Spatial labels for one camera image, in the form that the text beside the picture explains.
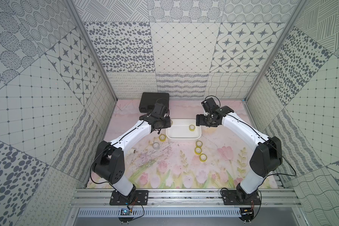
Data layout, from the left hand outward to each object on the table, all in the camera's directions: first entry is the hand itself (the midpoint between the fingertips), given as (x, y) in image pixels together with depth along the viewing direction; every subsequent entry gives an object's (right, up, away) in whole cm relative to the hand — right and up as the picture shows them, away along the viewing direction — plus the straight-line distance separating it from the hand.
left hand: (168, 119), depth 87 cm
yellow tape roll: (-5, -13, +10) cm, 18 cm away
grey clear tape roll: (-9, -18, +6) cm, 21 cm away
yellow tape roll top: (+21, -17, +7) cm, 28 cm away
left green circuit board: (-22, -47, -16) cm, 54 cm away
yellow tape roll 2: (+16, -7, +14) cm, 22 cm away
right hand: (+22, -2, 0) cm, 22 cm away
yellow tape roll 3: (+19, -21, +4) cm, 29 cm away
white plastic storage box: (+8, -9, +13) cm, 18 cm away
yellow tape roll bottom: (+22, -24, +1) cm, 33 cm away
